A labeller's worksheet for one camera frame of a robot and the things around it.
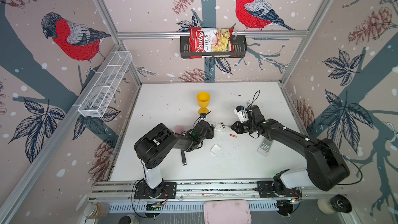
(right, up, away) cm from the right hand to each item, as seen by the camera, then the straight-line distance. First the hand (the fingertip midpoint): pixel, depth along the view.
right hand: (231, 129), depth 88 cm
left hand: (-11, -1, +5) cm, 12 cm away
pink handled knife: (-31, -1, +5) cm, 31 cm away
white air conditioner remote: (-4, -2, +7) cm, 8 cm away
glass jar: (-60, -28, -26) cm, 71 cm away
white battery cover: (-9, -11, 0) cm, 15 cm away
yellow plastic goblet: (-16, +17, +6) cm, 24 cm away
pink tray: (-1, -32, -21) cm, 38 cm away
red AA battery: (+1, -5, +5) cm, 7 cm away
